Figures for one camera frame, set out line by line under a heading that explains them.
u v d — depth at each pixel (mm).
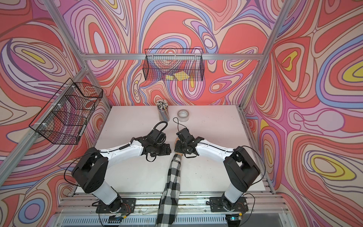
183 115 1127
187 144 672
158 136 716
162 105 959
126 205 720
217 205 716
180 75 910
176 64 959
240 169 449
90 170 449
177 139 986
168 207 687
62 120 723
